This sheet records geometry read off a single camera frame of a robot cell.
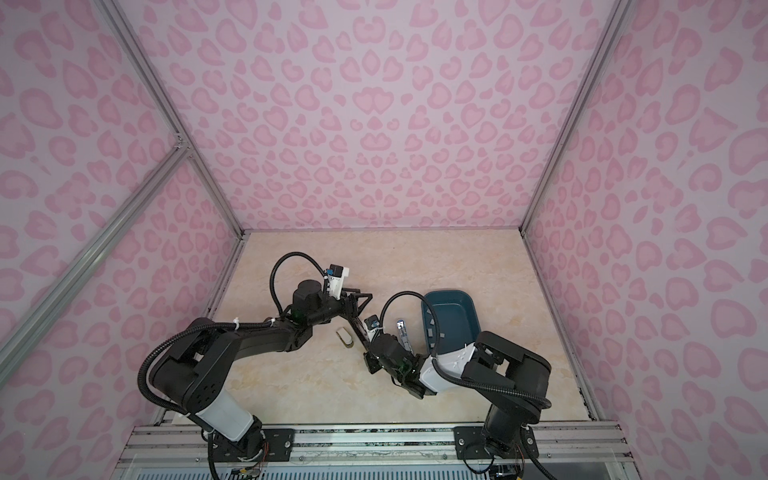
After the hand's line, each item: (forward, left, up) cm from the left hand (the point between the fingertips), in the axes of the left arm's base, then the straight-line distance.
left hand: (367, 290), depth 87 cm
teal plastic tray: (-2, -28, -14) cm, 31 cm away
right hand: (-12, +1, -9) cm, 15 cm away
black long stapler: (-8, +3, -12) cm, 14 cm away
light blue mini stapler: (-9, -10, -12) cm, 18 cm away
